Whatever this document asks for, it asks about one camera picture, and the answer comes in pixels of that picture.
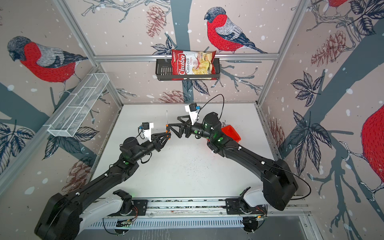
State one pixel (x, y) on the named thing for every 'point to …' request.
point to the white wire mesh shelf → (69, 120)
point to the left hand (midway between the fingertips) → (168, 135)
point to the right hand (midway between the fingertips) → (170, 126)
